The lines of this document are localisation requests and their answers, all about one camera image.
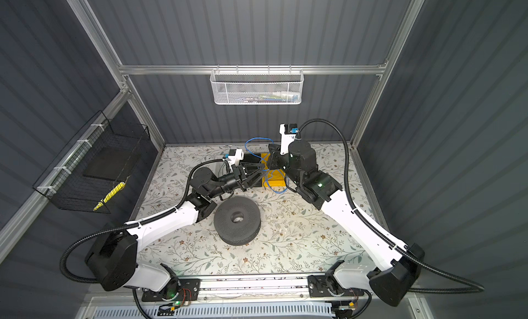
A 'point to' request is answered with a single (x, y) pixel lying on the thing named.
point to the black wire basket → (63, 184)
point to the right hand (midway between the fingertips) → (271, 146)
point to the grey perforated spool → (237, 234)
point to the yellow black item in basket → (111, 194)
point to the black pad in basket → (107, 163)
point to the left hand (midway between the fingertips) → (266, 169)
